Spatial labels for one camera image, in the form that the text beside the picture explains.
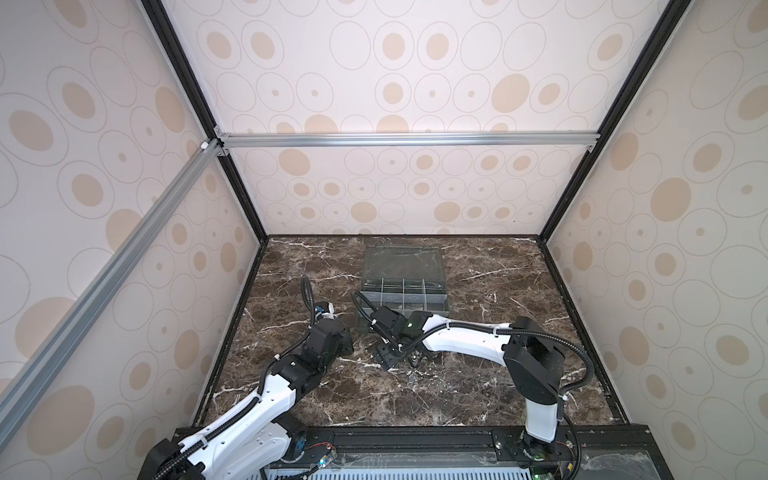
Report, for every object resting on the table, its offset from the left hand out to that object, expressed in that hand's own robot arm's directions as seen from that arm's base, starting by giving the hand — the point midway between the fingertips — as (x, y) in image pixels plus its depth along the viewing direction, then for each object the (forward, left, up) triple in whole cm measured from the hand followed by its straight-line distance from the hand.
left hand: (355, 327), depth 82 cm
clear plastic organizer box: (+21, -15, -7) cm, 26 cm away
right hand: (-4, -9, -9) cm, 13 cm away
